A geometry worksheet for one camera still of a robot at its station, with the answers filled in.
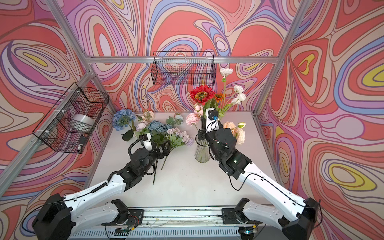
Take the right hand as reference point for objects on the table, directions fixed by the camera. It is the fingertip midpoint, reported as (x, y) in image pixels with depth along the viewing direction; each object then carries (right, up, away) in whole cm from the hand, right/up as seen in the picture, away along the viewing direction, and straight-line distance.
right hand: (203, 119), depth 66 cm
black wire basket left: (-67, -3, +8) cm, 68 cm away
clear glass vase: (+1, -20, +26) cm, 33 cm away
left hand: (-19, -11, +13) cm, 25 cm away
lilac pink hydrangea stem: (-15, -11, +25) cm, 31 cm away
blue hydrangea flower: (-55, +3, +39) cm, 67 cm away
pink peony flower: (-4, +1, +8) cm, 9 cm away
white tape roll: (-57, -1, +4) cm, 58 cm away
